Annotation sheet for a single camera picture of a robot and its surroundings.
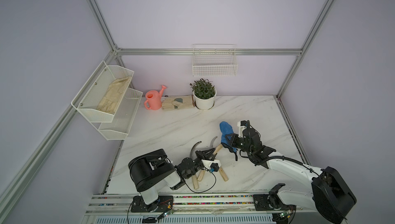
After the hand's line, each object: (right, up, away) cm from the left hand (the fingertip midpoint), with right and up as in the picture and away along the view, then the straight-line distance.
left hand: (213, 149), depth 82 cm
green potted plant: (-5, +36, +19) cm, 41 cm away
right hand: (+8, +6, +4) cm, 11 cm away
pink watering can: (-40, +29, +24) cm, 55 cm away
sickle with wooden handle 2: (+6, -13, 0) cm, 14 cm away
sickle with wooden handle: (-10, -16, -3) cm, 19 cm away
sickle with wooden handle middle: (-6, -13, 0) cm, 14 cm away
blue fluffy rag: (+8, +11, +2) cm, 13 cm away
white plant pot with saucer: (-5, +25, +27) cm, 37 cm away
